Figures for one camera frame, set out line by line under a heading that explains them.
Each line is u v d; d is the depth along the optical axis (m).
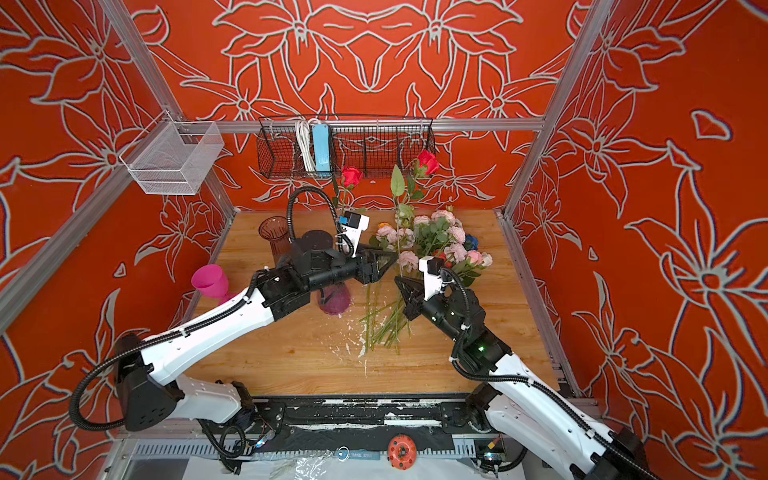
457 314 0.53
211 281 0.86
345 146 0.99
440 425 0.73
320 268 0.53
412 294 0.64
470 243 1.03
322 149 0.90
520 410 0.58
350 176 0.71
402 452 0.68
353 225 0.58
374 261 0.58
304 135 0.88
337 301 0.86
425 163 0.67
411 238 1.06
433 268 0.60
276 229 0.92
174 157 0.92
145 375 0.39
